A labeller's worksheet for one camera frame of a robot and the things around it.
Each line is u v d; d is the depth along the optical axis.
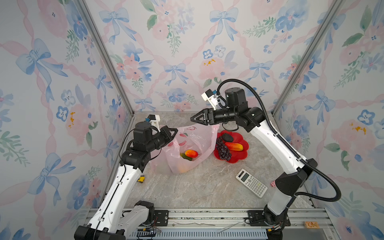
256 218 0.73
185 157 0.90
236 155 0.96
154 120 0.65
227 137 1.00
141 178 0.85
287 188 0.52
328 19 0.72
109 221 0.38
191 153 0.91
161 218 0.74
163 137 0.62
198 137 0.88
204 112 0.57
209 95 0.60
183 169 0.83
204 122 0.58
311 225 0.72
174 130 0.70
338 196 0.40
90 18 0.72
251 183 0.84
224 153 0.93
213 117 0.57
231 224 0.73
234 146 0.97
